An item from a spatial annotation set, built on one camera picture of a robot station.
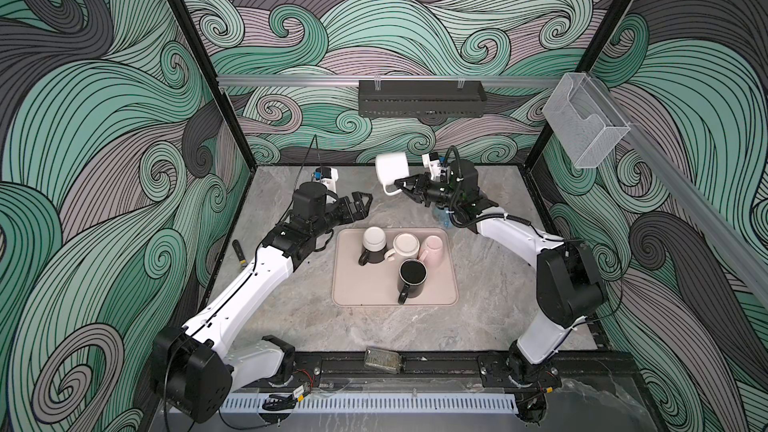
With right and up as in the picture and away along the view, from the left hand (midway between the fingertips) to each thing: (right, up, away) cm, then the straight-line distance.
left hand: (362, 197), depth 76 cm
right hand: (+9, +3, +4) cm, 11 cm away
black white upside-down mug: (+3, -14, +11) cm, 19 cm away
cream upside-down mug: (+13, -16, +12) cm, 23 cm away
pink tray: (+4, -27, +13) cm, 30 cm away
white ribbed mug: (+8, +8, +4) cm, 12 cm away
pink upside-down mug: (+20, -17, +10) cm, 28 cm away
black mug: (+14, -23, +7) cm, 28 cm away
